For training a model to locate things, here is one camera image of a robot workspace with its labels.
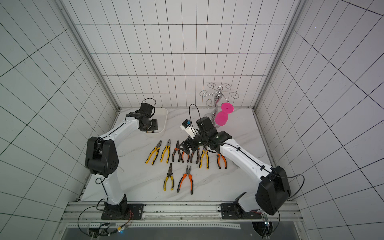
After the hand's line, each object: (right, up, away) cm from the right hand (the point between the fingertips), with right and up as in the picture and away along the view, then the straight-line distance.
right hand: (179, 142), depth 77 cm
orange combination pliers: (0, -11, +16) cm, 19 cm away
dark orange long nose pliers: (-4, -7, +18) cm, 20 cm away
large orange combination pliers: (+4, -20, +9) cm, 22 cm away
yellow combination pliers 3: (-17, -6, +18) cm, 26 cm away
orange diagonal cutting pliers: (+10, -11, +16) cm, 22 cm away
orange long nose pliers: (+23, -11, +16) cm, 30 cm away
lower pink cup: (+25, +13, +15) cm, 32 cm away
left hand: (-20, +6, +18) cm, 28 cm away
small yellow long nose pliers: (-7, -20, +9) cm, 22 cm away
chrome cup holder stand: (+23, +28, +11) cm, 38 cm away
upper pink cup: (+27, +19, +7) cm, 34 cm away
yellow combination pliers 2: (-10, -5, +21) cm, 23 cm away
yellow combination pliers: (+16, -13, +15) cm, 25 cm away
